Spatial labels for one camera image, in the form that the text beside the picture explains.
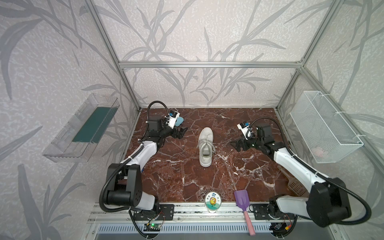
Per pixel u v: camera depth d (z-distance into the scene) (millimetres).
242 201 770
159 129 690
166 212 737
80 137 653
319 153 720
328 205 403
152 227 708
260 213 728
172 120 759
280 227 743
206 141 891
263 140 645
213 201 702
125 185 431
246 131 736
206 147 891
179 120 1118
